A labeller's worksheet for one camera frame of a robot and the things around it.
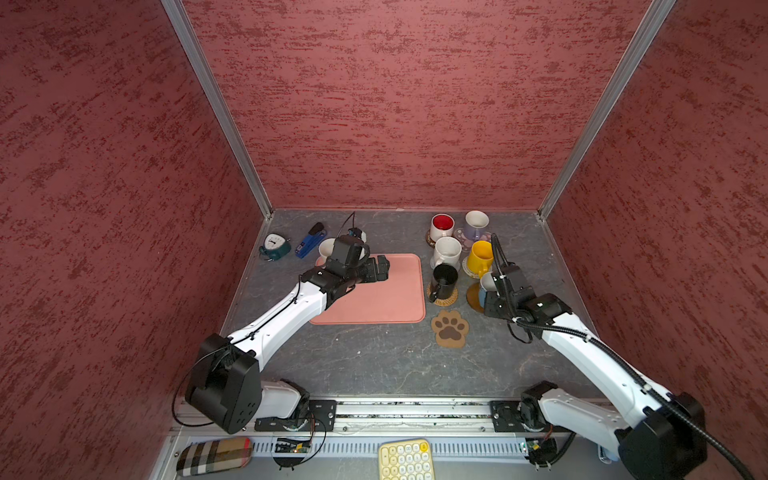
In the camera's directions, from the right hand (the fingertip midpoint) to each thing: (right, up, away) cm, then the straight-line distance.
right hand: (490, 307), depth 82 cm
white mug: (-8, +15, +21) cm, 27 cm away
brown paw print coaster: (-10, -9, +8) cm, 15 cm away
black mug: (-10, +7, +13) cm, 18 cm away
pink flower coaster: (0, +18, +29) cm, 34 cm away
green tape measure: (-70, +17, +22) cm, 75 cm away
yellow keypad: (-25, -32, -15) cm, 43 cm away
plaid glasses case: (-69, -30, -15) cm, 76 cm away
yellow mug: (+4, +13, +21) cm, 25 cm away
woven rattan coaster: (-11, -1, +13) cm, 17 cm away
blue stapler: (-57, +21, +27) cm, 66 cm away
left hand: (-33, +10, +2) cm, 34 cm away
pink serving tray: (-25, -1, +15) cm, 30 cm away
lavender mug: (+4, +25, +28) cm, 37 cm away
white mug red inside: (-9, +25, +28) cm, 38 cm away
